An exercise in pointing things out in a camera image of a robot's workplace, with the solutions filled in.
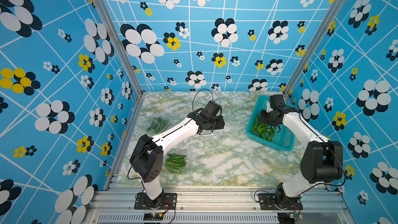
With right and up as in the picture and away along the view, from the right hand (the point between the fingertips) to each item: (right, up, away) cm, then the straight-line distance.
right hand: (264, 117), depth 91 cm
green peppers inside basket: (+2, -8, +3) cm, 9 cm away
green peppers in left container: (-65, -4, +7) cm, 65 cm away
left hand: (-24, -2, -8) cm, 25 cm away
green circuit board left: (-60, -45, -19) cm, 77 cm away
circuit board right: (+2, -44, -22) cm, 49 cm away
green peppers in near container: (-51, -24, -10) cm, 57 cm away
